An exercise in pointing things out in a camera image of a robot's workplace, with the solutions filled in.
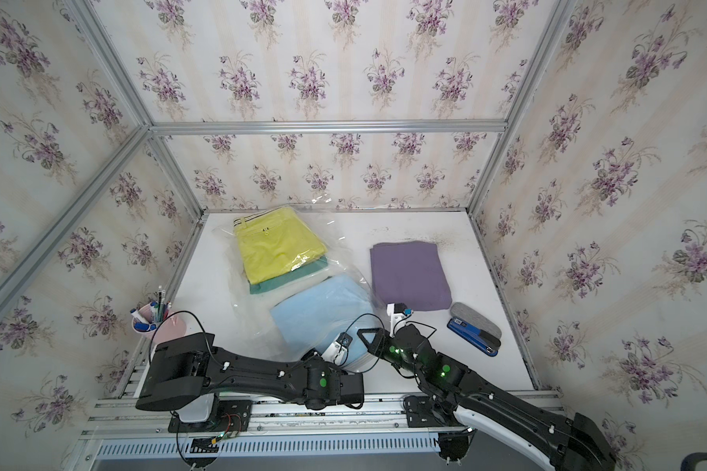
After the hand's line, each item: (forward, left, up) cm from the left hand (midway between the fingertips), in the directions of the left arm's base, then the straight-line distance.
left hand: (328, 368), depth 79 cm
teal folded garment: (+29, +10, +5) cm, 31 cm away
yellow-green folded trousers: (+40, +20, +6) cm, 45 cm away
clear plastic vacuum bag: (+16, +25, 0) cm, 30 cm away
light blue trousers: (+11, +6, +6) cm, 14 cm away
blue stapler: (+8, -42, +1) cm, 42 cm away
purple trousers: (+31, -27, +1) cm, 40 cm away
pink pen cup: (+10, +43, +6) cm, 45 cm away
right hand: (+6, -9, +9) cm, 14 cm away
